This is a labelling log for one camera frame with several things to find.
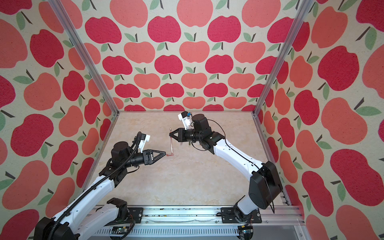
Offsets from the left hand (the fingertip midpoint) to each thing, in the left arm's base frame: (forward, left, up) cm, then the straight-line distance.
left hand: (164, 156), depth 71 cm
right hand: (+10, -4, +5) cm, 12 cm away
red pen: (+7, -3, +2) cm, 8 cm away
